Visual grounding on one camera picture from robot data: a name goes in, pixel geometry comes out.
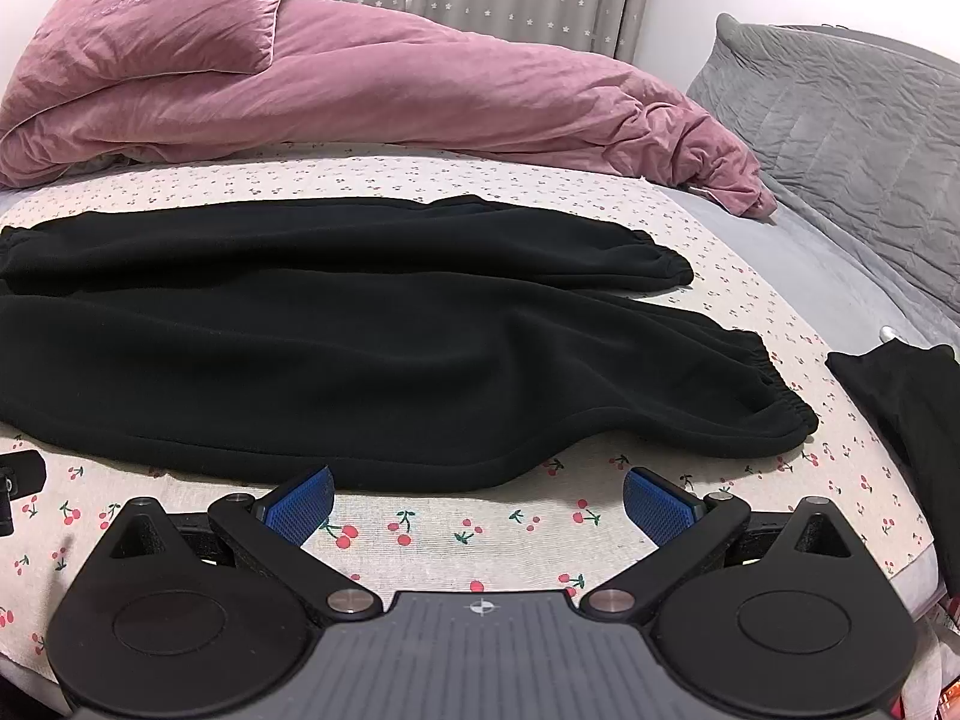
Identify grey quilted pillow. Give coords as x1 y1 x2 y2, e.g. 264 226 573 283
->
688 13 958 319

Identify pink velvet duvet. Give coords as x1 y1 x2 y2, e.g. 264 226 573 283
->
2 0 775 220

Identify black garment at right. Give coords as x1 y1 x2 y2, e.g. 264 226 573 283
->
827 340 960 595

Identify black fleece pants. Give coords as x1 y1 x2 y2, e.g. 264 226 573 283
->
2 197 818 493

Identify pink velvet pillow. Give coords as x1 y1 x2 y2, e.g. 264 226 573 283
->
8 0 281 101

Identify grey bed sheet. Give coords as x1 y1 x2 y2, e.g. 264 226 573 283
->
665 188 958 355

